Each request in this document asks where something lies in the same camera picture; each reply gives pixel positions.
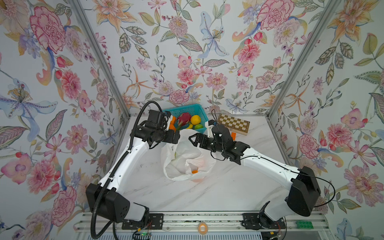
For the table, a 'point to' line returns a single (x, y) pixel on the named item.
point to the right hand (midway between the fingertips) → (192, 139)
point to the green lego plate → (304, 224)
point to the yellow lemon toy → (195, 119)
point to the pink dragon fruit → (184, 119)
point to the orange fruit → (172, 126)
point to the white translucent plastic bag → (185, 161)
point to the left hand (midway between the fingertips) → (174, 134)
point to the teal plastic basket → (196, 109)
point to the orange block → (233, 135)
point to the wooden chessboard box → (234, 125)
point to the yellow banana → (190, 127)
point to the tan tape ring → (206, 230)
